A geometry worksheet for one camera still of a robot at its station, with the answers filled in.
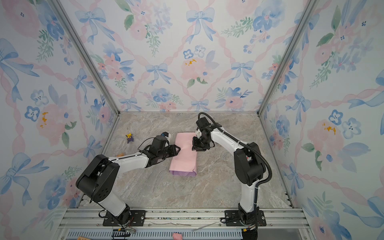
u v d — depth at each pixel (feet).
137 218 2.43
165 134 2.79
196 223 2.41
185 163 2.83
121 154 3.07
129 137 3.36
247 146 1.65
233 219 2.39
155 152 2.35
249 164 1.65
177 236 2.22
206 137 2.27
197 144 2.64
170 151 2.69
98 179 1.49
